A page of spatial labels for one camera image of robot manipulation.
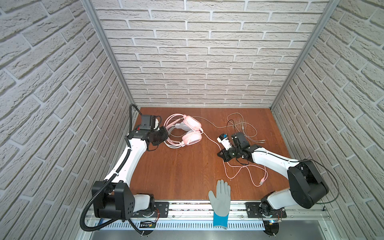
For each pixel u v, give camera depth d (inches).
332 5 27.3
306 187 17.2
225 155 30.0
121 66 37.7
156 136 26.6
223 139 31.2
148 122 24.4
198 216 28.9
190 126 28.0
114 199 15.6
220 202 29.8
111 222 17.0
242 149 27.0
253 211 29.0
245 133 40.8
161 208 29.2
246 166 34.5
